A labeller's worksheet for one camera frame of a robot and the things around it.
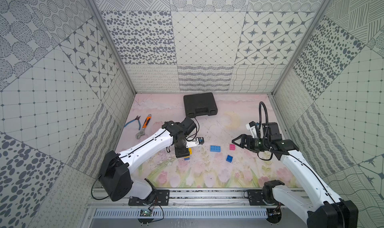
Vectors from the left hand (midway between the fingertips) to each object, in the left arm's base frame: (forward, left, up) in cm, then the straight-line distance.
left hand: (187, 148), depth 78 cm
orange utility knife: (+25, +31, -11) cm, 42 cm away
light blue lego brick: (+6, -16, -12) cm, 21 cm away
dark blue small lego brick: (-1, 0, -11) cm, 11 cm away
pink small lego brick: (+7, -27, -11) cm, 30 cm away
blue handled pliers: (+27, +39, -11) cm, 48 cm away
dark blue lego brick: (0, -24, -12) cm, 27 cm away
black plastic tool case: (+37, -6, -6) cm, 37 cm away
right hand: (+2, -27, +1) cm, 27 cm away
